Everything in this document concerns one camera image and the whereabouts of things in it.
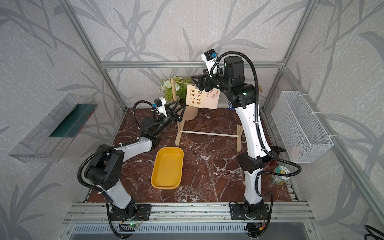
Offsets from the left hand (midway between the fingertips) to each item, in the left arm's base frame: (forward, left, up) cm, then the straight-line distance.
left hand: (182, 105), depth 76 cm
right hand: (+2, -9, +18) cm, 20 cm away
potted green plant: (+19, +2, -4) cm, 19 cm away
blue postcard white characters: (+2, -26, -3) cm, 26 cm away
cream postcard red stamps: (+3, -14, +1) cm, 14 cm away
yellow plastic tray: (-21, +10, -34) cm, 41 cm away
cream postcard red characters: (+5, -7, +1) cm, 8 cm away
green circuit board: (-48, +23, -33) cm, 63 cm away
